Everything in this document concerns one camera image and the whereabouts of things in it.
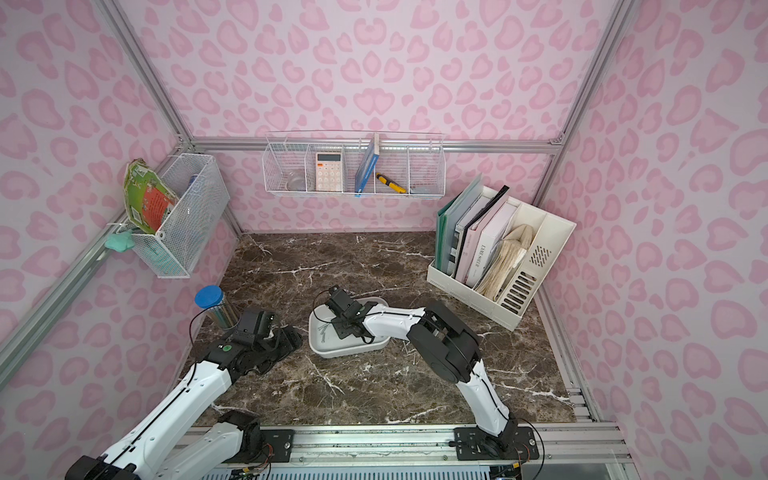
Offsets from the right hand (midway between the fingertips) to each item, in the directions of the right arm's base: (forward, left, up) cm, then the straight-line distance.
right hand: (342, 321), depth 95 cm
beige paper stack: (+12, -50, +19) cm, 55 cm away
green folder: (+16, -31, +29) cm, 46 cm away
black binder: (+14, -36, +27) cm, 47 cm away
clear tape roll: (+34, +15, +29) cm, 47 cm away
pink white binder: (+15, -42, +23) cm, 50 cm away
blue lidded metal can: (-4, +31, +20) cm, 37 cm away
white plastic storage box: (-6, +5, 0) cm, 8 cm away
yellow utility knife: (+36, -15, +26) cm, 47 cm away
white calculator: (+37, +4, +30) cm, 48 cm away
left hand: (-10, +11, +8) cm, 17 cm away
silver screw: (-3, +6, +1) cm, 7 cm away
